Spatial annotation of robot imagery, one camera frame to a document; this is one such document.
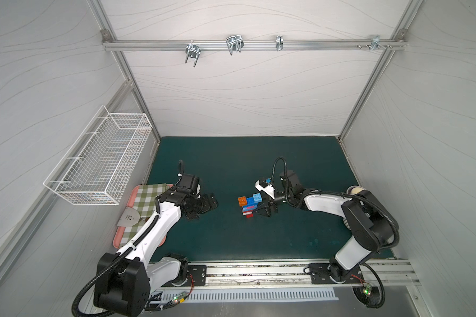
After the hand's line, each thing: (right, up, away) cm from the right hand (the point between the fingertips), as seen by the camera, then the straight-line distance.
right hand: (253, 203), depth 85 cm
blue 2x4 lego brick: (-2, +2, -5) cm, 5 cm away
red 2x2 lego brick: (-1, -6, +3) cm, 7 cm away
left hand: (-18, -1, -3) cm, 19 cm away
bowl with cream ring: (+48, +5, +6) cm, 48 cm away
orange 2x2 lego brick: (-5, +2, -6) cm, 8 cm away
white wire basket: (-56, +16, -17) cm, 61 cm away
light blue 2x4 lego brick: (-1, -1, -4) cm, 5 cm away
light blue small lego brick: (+1, +4, -6) cm, 7 cm away
